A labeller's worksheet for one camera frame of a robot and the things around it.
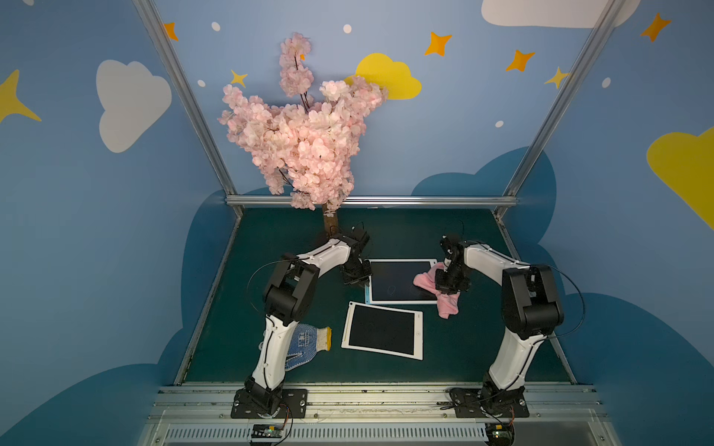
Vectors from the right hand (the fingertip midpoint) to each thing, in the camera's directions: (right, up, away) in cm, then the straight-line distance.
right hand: (446, 290), depth 96 cm
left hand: (-27, +3, +2) cm, 27 cm away
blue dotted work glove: (-47, -14, -10) cm, 50 cm away
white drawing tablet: (-19, +3, +2) cm, 19 cm away
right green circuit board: (+7, -34, -23) cm, 42 cm away
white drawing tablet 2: (-22, -12, -7) cm, 26 cm away
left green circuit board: (-55, -32, -24) cm, 68 cm away
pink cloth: (-1, -3, -5) cm, 6 cm away
